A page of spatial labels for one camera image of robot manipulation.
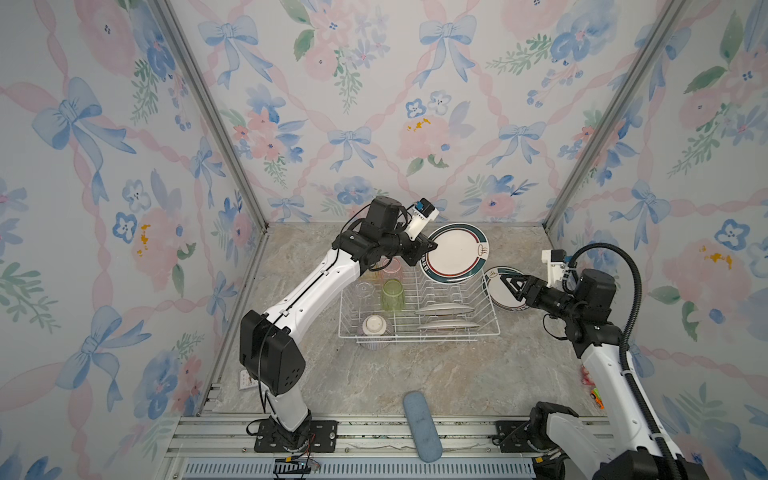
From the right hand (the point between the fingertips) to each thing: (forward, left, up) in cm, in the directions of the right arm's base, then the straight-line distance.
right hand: (507, 278), depth 76 cm
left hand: (+6, +18, +7) cm, 21 cm away
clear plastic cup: (+3, +37, -13) cm, 40 cm away
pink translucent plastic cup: (+11, +29, -12) cm, 33 cm away
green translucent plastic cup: (+3, +29, -13) cm, 32 cm away
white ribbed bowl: (-5, +34, -16) cm, 38 cm away
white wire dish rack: (-2, +26, -24) cm, 35 cm away
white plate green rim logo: (-1, +14, -14) cm, 20 cm away
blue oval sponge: (-32, +21, -21) cm, 43 cm away
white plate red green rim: (+5, +12, +4) cm, 13 cm away
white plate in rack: (-7, +13, -12) cm, 19 cm away
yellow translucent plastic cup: (+12, +36, -18) cm, 42 cm away
